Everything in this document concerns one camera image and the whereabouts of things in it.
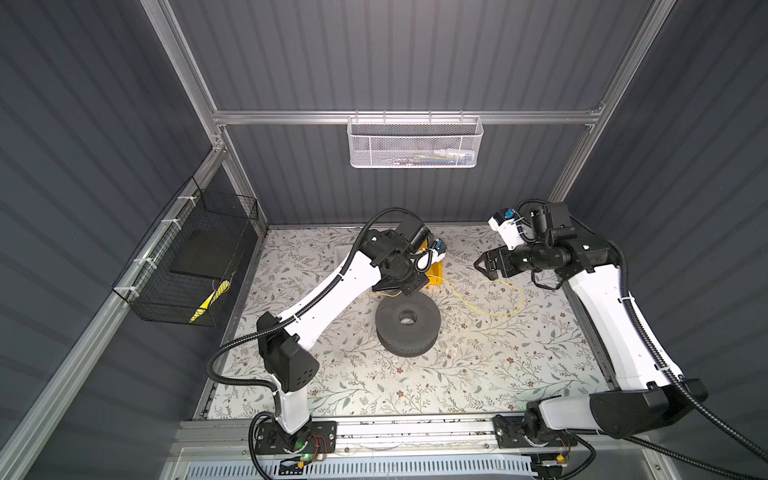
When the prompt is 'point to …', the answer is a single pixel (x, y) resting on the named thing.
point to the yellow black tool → (209, 300)
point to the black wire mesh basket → (189, 256)
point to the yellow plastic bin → (434, 273)
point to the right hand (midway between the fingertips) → (494, 260)
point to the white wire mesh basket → (415, 142)
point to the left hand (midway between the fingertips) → (417, 279)
